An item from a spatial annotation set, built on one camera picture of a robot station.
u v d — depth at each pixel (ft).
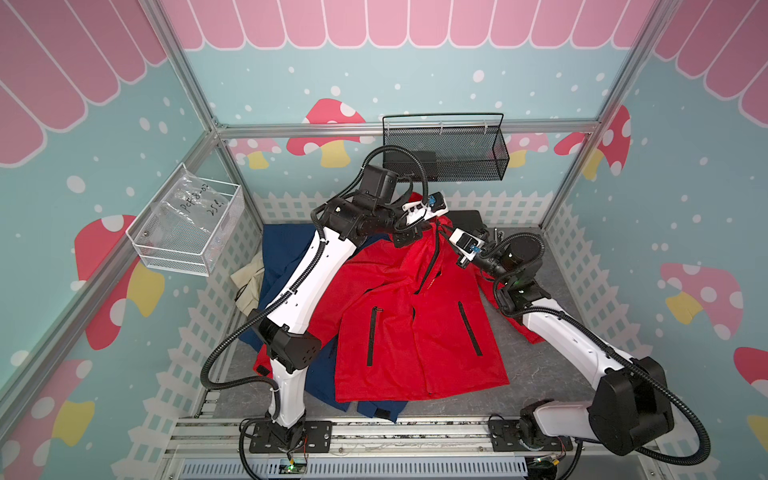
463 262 2.16
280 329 1.51
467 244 1.88
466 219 3.84
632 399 1.35
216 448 2.44
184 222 2.37
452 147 3.08
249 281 3.18
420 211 1.88
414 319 3.01
